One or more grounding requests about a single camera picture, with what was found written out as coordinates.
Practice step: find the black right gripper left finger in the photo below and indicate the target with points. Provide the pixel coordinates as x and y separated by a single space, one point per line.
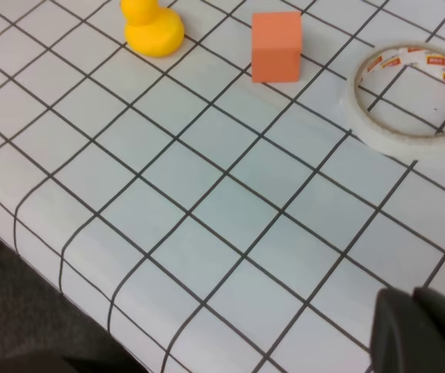
403 337

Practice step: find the white grid-patterned cloth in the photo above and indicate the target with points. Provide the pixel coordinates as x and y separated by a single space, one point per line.
207 222

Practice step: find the right white tape roll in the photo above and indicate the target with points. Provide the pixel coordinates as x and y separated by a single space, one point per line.
376 133

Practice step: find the orange foam cube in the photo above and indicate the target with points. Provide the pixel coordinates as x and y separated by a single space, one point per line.
277 43

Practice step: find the yellow rubber duck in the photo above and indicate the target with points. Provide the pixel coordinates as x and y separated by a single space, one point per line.
150 29

